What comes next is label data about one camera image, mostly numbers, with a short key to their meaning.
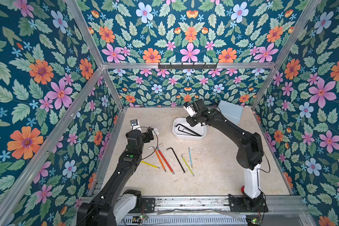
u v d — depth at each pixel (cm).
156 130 101
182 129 105
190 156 93
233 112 95
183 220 70
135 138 60
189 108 81
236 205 73
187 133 102
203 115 67
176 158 91
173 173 85
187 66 93
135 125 69
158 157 91
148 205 73
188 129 105
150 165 88
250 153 51
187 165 88
